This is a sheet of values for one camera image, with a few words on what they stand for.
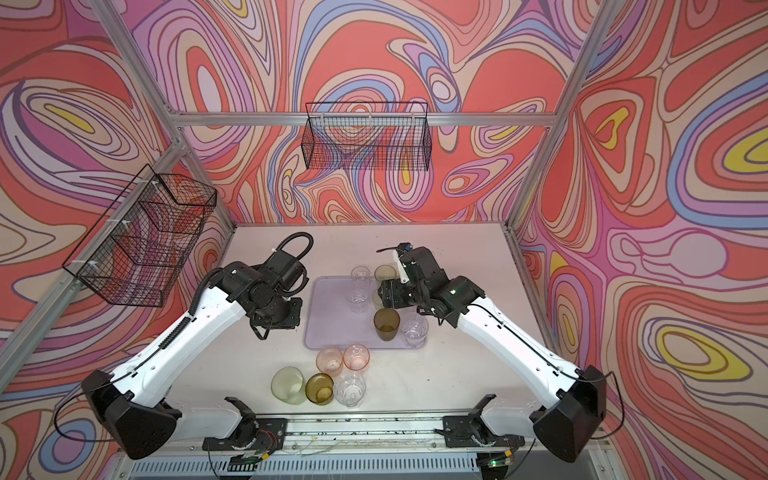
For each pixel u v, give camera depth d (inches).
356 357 33.0
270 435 28.7
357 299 38.3
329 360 33.0
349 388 31.6
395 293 25.5
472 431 26.2
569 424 14.6
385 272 38.6
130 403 15.0
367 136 38.6
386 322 33.8
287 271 22.7
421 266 21.3
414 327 35.9
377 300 28.2
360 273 39.8
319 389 31.6
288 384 31.6
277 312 23.4
